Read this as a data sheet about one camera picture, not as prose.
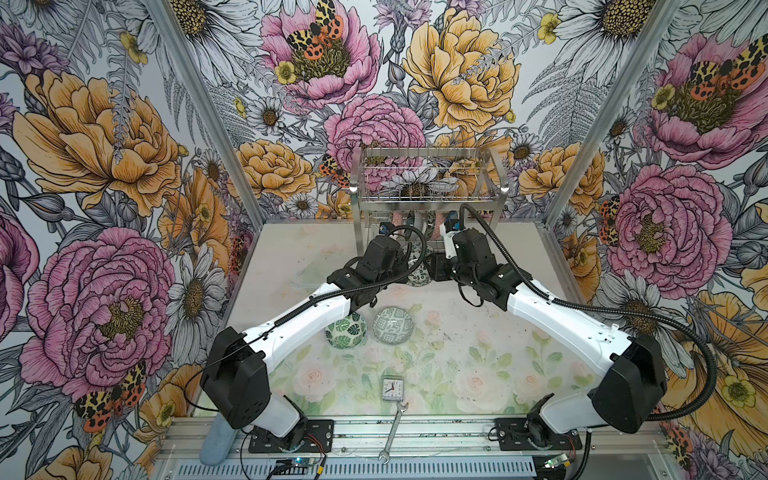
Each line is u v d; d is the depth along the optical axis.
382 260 0.61
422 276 0.81
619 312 0.45
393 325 0.92
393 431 0.76
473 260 0.60
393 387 0.80
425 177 1.12
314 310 0.51
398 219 1.06
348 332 0.92
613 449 1.47
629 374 0.40
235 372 0.42
